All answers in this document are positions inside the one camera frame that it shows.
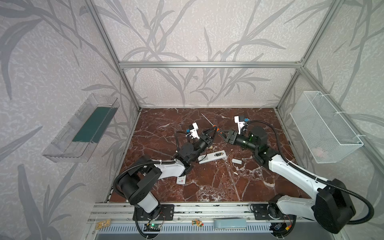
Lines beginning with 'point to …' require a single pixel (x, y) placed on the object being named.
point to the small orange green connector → (198, 222)
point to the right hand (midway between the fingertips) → (219, 128)
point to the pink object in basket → (318, 152)
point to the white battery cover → (237, 161)
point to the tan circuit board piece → (103, 224)
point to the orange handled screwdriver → (215, 126)
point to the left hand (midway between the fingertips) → (220, 126)
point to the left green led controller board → (152, 227)
